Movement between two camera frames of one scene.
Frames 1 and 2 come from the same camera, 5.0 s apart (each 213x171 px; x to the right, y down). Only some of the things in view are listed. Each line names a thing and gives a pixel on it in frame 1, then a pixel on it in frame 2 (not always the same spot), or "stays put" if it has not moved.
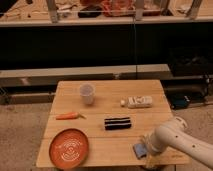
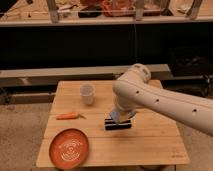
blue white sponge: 140,150 → 115,115
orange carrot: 69,116 stays put
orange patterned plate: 69,148 stays put
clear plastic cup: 87,91 stays put
